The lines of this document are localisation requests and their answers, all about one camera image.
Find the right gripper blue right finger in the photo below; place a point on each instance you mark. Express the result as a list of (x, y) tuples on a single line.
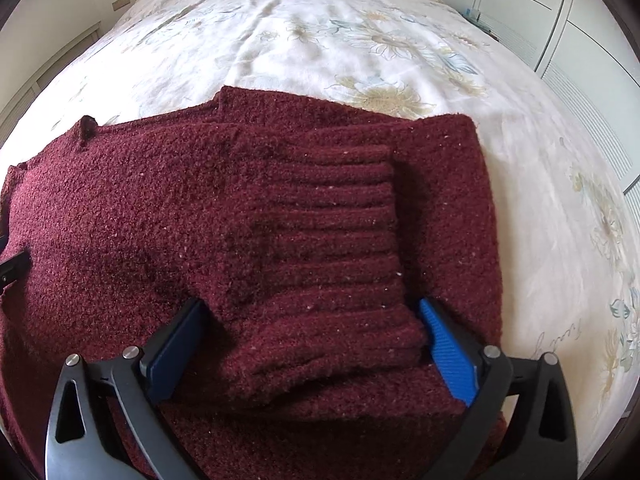
[(540, 440)]

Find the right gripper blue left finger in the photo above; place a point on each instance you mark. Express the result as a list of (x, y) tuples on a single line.
[(82, 440)]

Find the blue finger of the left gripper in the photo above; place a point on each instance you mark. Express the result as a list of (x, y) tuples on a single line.
[(14, 268)]

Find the dark red knitted sweater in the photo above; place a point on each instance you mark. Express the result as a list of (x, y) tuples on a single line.
[(311, 231)]

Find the white louvered wardrobe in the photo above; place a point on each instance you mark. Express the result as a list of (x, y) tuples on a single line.
[(579, 51)]

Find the white floral bed duvet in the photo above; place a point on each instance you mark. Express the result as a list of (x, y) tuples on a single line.
[(569, 233)]

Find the wooden bedside table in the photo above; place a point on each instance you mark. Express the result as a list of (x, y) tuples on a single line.
[(473, 17)]

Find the wall switch plate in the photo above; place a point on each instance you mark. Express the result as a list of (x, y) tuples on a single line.
[(119, 4)]

